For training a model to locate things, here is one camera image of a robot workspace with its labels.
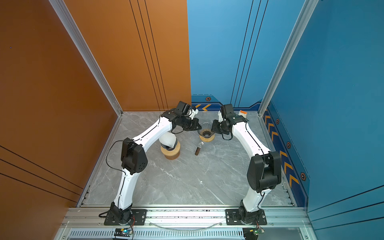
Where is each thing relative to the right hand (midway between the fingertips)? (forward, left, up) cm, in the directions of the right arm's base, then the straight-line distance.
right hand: (212, 129), depth 89 cm
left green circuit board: (-49, +45, -17) cm, 69 cm away
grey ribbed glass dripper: (+1, +4, -3) cm, 5 cm away
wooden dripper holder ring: (-12, +25, -7) cm, 28 cm away
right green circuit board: (-49, -17, -19) cm, 55 cm away
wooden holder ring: (-4, +4, -4) cm, 7 cm away
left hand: (+2, +6, +1) cm, 7 cm away
